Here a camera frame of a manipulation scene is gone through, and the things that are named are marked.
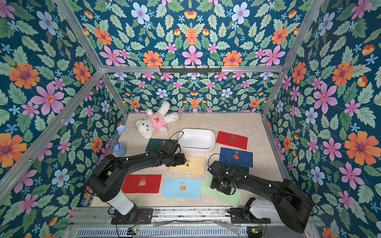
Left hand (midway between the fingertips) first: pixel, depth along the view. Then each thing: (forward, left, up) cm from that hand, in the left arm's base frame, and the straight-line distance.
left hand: (184, 160), depth 92 cm
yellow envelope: (-2, -5, -3) cm, 7 cm away
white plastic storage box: (+17, -9, -3) cm, 19 cm away
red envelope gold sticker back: (+14, -34, -3) cm, 37 cm away
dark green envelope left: (+16, +22, -2) cm, 27 cm away
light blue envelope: (-16, +1, -2) cm, 17 cm away
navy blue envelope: (+1, -34, -3) cm, 34 cm away
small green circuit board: (-38, -34, -5) cm, 52 cm away
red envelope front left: (-12, +25, -2) cm, 28 cm away
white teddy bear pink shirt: (+29, +19, +6) cm, 35 cm away
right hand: (-18, -17, -1) cm, 25 cm away
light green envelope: (-25, -25, -1) cm, 35 cm away
